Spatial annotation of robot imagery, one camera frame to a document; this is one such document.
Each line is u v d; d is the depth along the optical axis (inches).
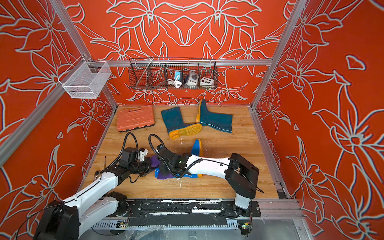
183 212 28.6
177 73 33.1
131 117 42.0
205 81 37.2
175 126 41.5
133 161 27.0
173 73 39.4
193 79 35.7
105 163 35.3
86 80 35.9
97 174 32.9
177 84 33.7
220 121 41.2
